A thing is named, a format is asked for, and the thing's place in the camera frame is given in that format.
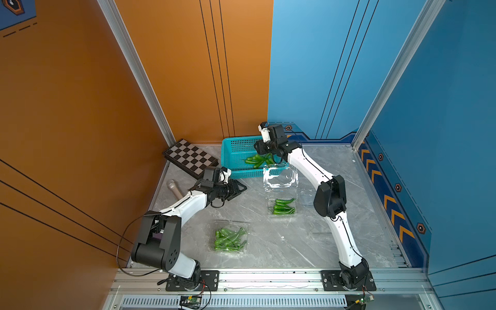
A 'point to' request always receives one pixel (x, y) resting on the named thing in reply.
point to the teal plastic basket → (234, 152)
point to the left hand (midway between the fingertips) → (245, 186)
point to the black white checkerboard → (190, 158)
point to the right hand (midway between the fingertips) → (259, 143)
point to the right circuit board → (364, 299)
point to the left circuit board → (192, 301)
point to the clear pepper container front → (228, 237)
